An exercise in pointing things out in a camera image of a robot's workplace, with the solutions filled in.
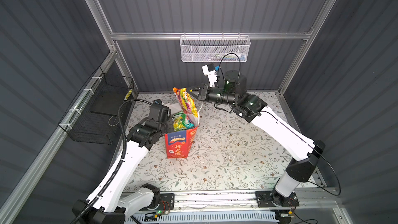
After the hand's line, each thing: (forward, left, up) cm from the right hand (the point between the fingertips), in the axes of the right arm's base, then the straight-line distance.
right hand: (188, 90), depth 58 cm
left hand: (-1, +11, -20) cm, 23 cm away
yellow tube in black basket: (+15, +35, -18) cm, 43 cm away
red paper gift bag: (-8, +6, -30) cm, 31 cm away
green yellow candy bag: (+3, +6, -25) cm, 26 cm away
